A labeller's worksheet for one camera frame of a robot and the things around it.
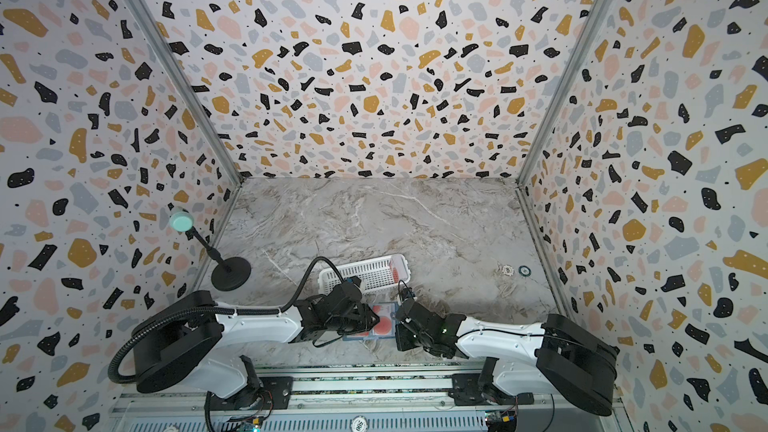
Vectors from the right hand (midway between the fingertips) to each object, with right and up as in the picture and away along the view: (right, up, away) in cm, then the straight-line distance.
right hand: (393, 332), depth 82 cm
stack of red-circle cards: (+1, +15, +10) cm, 18 cm away
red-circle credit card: (-3, +1, +2) cm, 3 cm away
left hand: (-2, +4, 0) cm, 4 cm away
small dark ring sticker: (+42, +14, +16) cm, 47 cm away
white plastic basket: (-7, +13, +13) cm, 20 cm away
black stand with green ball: (-52, +13, +12) cm, 55 cm away
